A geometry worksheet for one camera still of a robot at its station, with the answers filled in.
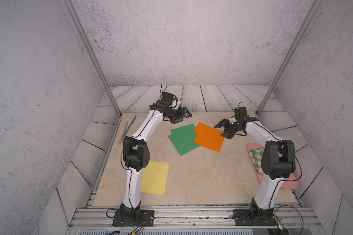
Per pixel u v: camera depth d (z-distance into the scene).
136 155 0.56
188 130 1.12
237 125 0.73
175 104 0.81
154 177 0.87
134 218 0.65
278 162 0.51
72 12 0.72
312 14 0.73
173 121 0.87
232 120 0.91
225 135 0.88
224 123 0.86
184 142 1.02
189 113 0.87
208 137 1.04
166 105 0.74
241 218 0.72
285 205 0.77
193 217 0.74
